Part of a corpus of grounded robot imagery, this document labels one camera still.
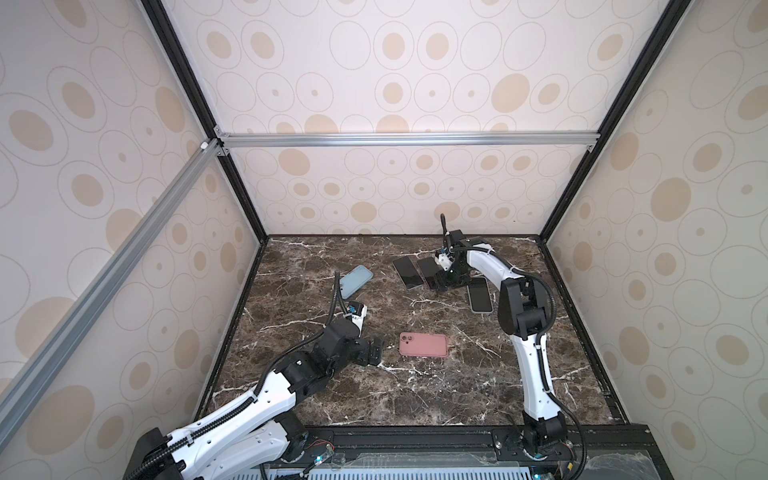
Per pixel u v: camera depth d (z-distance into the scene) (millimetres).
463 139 1664
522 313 626
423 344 921
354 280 1066
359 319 686
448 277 941
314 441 731
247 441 562
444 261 994
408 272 1096
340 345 565
